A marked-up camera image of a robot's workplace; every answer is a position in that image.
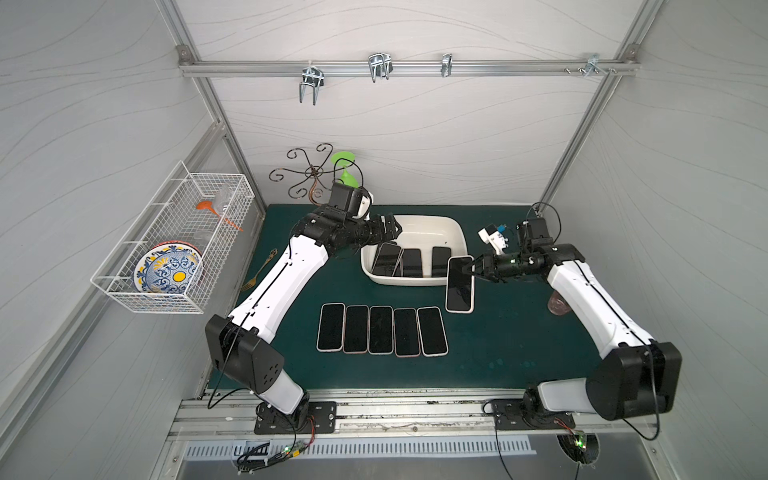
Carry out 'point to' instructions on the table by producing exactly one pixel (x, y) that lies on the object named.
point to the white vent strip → (448, 447)
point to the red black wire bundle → (256, 457)
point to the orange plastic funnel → (207, 205)
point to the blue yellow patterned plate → (166, 268)
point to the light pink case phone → (331, 327)
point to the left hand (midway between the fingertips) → (391, 233)
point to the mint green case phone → (380, 330)
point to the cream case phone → (431, 331)
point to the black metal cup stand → (314, 173)
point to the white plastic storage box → (421, 232)
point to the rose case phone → (356, 329)
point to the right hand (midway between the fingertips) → (465, 270)
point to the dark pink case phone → (460, 284)
